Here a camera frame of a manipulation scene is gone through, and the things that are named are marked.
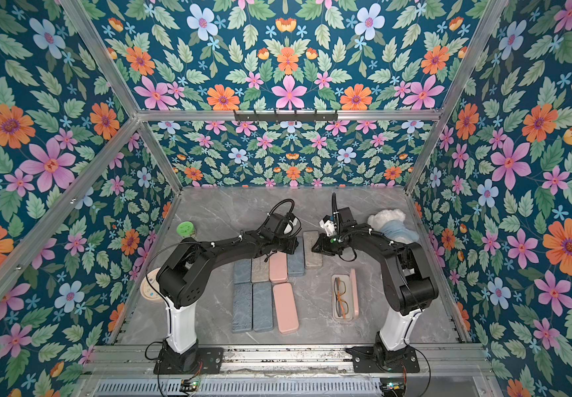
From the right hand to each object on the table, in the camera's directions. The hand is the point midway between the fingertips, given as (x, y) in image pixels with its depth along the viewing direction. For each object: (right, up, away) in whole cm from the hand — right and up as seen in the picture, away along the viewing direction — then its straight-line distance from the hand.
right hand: (320, 244), depth 93 cm
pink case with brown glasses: (-16, -8, -2) cm, 18 cm away
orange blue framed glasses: (+7, -20, -9) cm, 23 cm away
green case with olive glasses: (-9, -6, -1) cm, 11 cm away
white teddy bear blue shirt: (+28, +8, +3) cm, 29 cm away
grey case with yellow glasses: (-20, -20, -11) cm, 31 cm away
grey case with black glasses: (-23, -9, -2) cm, 24 cm away
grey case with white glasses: (-27, -22, -13) cm, 37 cm away
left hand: (-7, +1, +3) cm, 8 cm away
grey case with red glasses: (-29, -9, -3) cm, 31 cm away
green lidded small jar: (-55, +5, +8) cm, 56 cm away
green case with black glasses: (-3, -6, 0) cm, 7 cm away
